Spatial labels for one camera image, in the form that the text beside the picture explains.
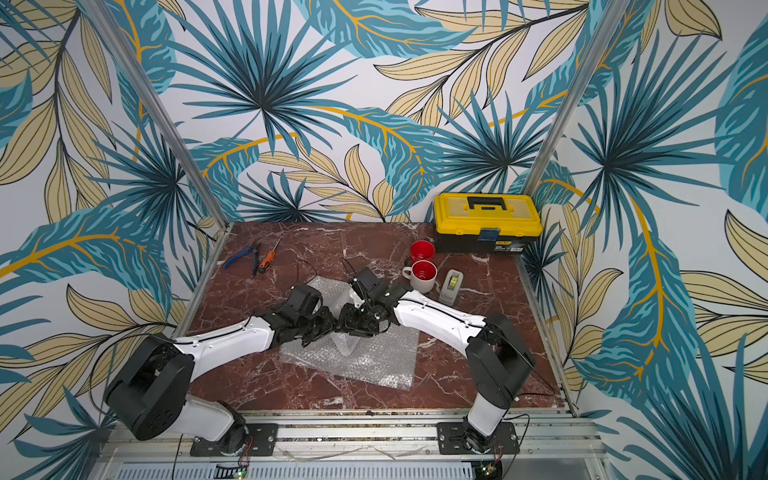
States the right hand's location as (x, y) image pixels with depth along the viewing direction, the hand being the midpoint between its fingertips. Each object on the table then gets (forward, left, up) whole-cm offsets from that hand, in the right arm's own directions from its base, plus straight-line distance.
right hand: (341, 330), depth 81 cm
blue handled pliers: (+36, +40, -10) cm, 55 cm away
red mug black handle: (+31, -25, -4) cm, 40 cm away
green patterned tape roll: (+19, -35, -5) cm, 40 cm away
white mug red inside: (+22, -25, -7) cm, 34 cm away
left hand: (+4, +2, -5) cm, 7 cm away
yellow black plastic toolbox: (+36, -44, +4) cm, 57 cm away
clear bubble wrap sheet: (-4, -13, -10) cm, 16 cm away
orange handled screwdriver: (+35, +29, -9) cm, 46 cm away
